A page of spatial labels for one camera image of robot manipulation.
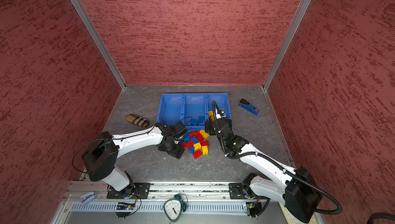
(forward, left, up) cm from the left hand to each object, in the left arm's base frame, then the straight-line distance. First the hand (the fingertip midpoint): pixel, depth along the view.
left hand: (172, 155), depth 83 cm
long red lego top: (+14, -13, -2) cm, 19 cm away
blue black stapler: (+37, -47, 0) cm, 60 cm away
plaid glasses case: (+23, +26, 0) cm, 34 cm away
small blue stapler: (-19, +38, -1) cm, 42 cm away
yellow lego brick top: (+14, -18, -3) cm, 23 cm away
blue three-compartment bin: (+36, +3, -3) cm, 36 cm away
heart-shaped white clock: (-24, -4, +1) cm, 24 cm away
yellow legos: (+28, -22, 0) cm, 36 cm away
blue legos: (+22, -12, 0) cm, 25 cm away
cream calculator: (-27, -56, -1) cm, 62 cm away
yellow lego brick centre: (+6, -14, -1) cm, 15 cm away
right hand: (+14, -23, +12) cm, 30 cm away
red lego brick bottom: (+2, -14, -2) cm, 14 cm away
